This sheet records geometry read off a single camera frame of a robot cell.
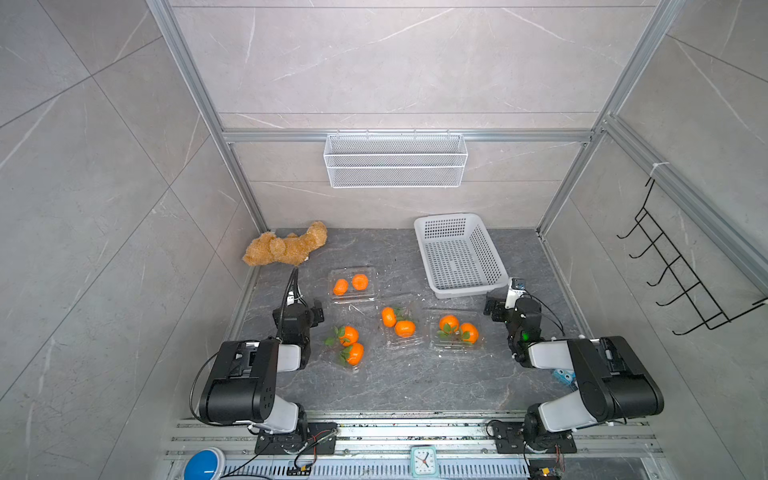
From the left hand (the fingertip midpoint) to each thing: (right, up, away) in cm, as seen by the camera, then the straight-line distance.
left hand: (301, 299), depth 93 cm
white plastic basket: (+55, +14, +18) cm, 59 cm away
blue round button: (-15, -35, -25) cm, 46 cm away
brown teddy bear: (-7, +16, +10) cm, 20 cm away
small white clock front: (+36, -35, -25) cm, 56 cm away
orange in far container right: (+18, +5, +7) cm, 20 cm away
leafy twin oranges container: (+47, -8, -5) cm, 48 cm away
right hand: (+66, +2, 0) cm, 66 cm away
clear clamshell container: (+12, +3, +4) cm, 13 cm away
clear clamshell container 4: (+10, -15, -11) cm, 22 cm away
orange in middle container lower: (+33, -8, -5) cm, 34 cm away
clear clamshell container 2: (+28, -12, -3) cm, 30 cm away
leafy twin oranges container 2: (+15, -10, -8) cm, 20 cm away
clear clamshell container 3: (+42, -6, -1) cm, 42 cm away
